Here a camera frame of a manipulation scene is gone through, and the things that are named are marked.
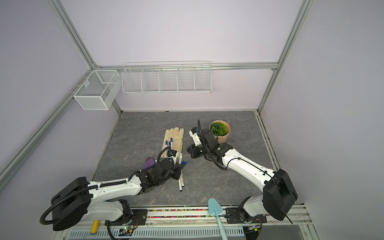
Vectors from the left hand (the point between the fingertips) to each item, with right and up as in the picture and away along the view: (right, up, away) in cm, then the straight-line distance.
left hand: (183, 167), depth 82 cm
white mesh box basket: (-56, +45, +12) cm, 73 cm away
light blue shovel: (+17, -19, -9) cm, 27 cm away
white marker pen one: (-13, +11, +18) cm, 25 cm away
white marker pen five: (-2, -11, 0) cm, 11 cm away
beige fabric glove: (-7, +17, +23) cm, 29 cm away
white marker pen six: (0, -10, +2) cm, 10 cm away
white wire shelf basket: (-12, +56, +17) cm, 60 cm away
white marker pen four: (-1, +5, -2) cm, 6 cm away
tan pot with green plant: (+23, +20, +13) cm, 34 cm away
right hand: (+3, +10, -3) cm, 10 cm away
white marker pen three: (-9, +11, +17) cm, 23 cm away
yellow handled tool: (-41, -25, -12) cm, 50 cm away
